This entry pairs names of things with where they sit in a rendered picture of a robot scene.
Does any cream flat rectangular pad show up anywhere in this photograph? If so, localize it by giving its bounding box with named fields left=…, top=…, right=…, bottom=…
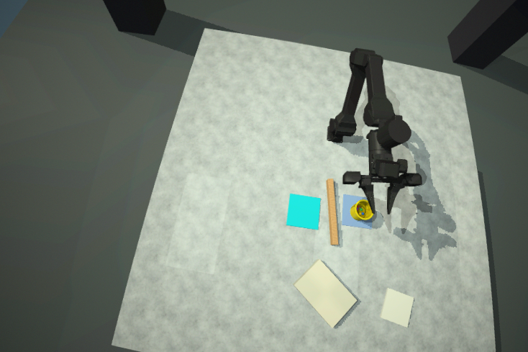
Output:
left=293, top=259, right=357, bottom=328

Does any orange wooden plank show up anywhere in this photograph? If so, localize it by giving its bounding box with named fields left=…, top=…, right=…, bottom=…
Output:
left=326, top=179, right=339, bottom=245

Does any yellow cup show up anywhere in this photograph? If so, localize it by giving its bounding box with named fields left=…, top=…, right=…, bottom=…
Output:
left=350, top=199, right=373, bottom=220

